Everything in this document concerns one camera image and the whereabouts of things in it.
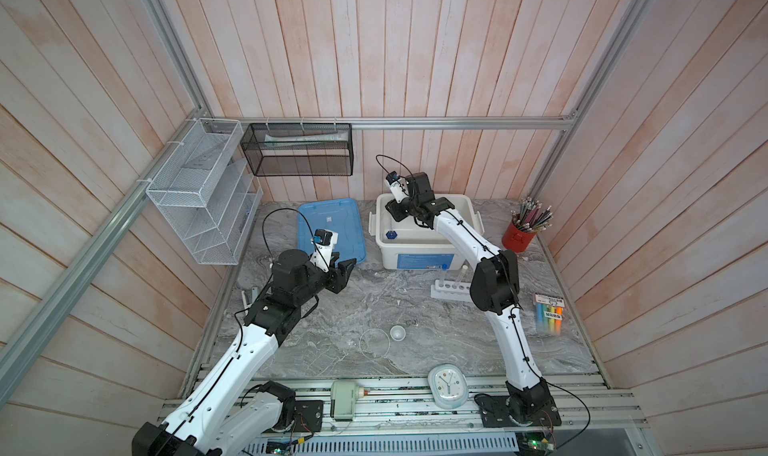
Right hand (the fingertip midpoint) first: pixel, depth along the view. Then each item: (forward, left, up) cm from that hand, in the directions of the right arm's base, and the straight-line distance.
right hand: (390, 201), depth 99 cm
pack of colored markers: (-32, -50, -16) cm, 61 cm away
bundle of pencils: (-3, -48, -3) cm, 48 cm away
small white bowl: (-40, -3, -16) cm, 43 cm away
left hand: (-31, +11, +8) cm, 33 cm away
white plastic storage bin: (-18, -5, -1) cm, 19 cm away
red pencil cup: (-7, -44, -12) cm, 46 cm away
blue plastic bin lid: (+9, +21, -17) cm, 28 cm away
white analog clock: (-54, -16, -14) cm, 58 cm away
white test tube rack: (-25, -19, -15) cm, 35 cm away
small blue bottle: (-2, -1, -16) cm, 16 cm away
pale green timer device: (-57, +11, -12) cm, 60 cm away
